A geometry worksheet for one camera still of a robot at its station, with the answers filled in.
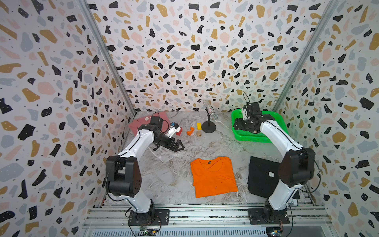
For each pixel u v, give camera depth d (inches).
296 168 18.9
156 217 28.8
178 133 43.0
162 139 29.2
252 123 26.1
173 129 31.4
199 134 41.9
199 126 44.1
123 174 17.9
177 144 30.1
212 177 34.2
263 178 35.1
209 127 44.3
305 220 29.8
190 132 42.3
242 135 38.6
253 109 28.0
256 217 28.9
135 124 46.3
